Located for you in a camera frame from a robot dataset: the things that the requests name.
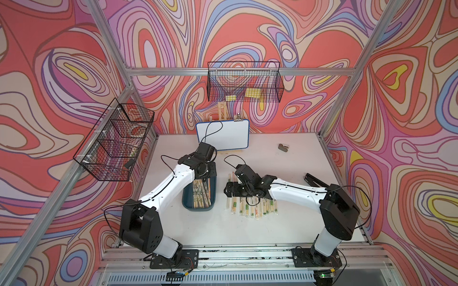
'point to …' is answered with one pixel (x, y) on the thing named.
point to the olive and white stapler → (283, 148)
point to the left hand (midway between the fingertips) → (212, 171)
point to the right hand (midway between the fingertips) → (232, 195)
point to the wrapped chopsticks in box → (201, 193)
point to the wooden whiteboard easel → (222, 116)
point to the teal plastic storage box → (188, 196)
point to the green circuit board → (174, 276)
